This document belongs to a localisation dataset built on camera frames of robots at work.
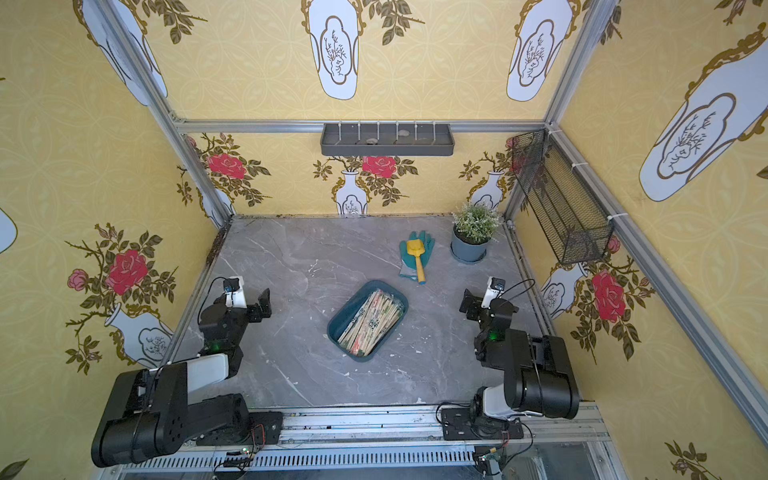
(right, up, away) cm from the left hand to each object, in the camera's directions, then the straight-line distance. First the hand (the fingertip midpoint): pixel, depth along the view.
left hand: (255, 289), depth 89 cm
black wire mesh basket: (+92, +17, -8) cm, 94 cm away
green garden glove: (+47, +5, +16) cm, 50 cm away
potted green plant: (+67, +19, +6) cm, 70 cm away
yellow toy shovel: (+50, +12, +20) cm, 55 cm away
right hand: (+69, -1, +3) cm, 69 cm away
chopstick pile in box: (+34, -10, 0) cm, 36 cm away
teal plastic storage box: (+28, -6, +6) cm, 29 cm away
